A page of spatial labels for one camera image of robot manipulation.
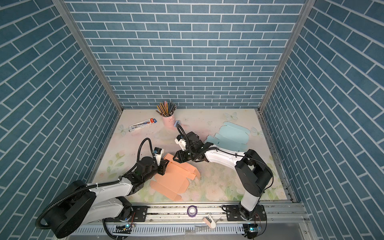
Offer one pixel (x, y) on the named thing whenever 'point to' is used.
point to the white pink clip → (209, 221)
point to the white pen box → (142, 124)
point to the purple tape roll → (190, 214)
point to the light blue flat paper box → (232, 137)
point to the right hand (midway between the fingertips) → (173, 157)
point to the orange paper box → (174, 180)
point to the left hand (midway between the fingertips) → (168, 160)
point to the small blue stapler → (177, 122)
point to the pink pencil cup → (169, 121)
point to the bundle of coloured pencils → (166, 108)
